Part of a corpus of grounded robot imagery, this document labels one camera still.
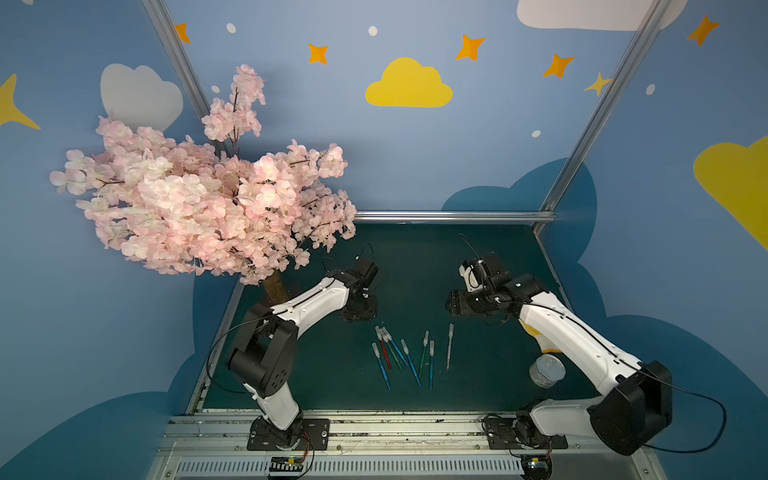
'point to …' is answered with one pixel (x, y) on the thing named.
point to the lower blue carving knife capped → (432, 353)
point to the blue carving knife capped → (387, 334)
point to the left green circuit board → (286, 464)
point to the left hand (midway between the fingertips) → (370, 311)
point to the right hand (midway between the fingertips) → (462, 302)
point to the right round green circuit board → (536, 467)
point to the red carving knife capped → (380, 338)
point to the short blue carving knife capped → (410, 361)
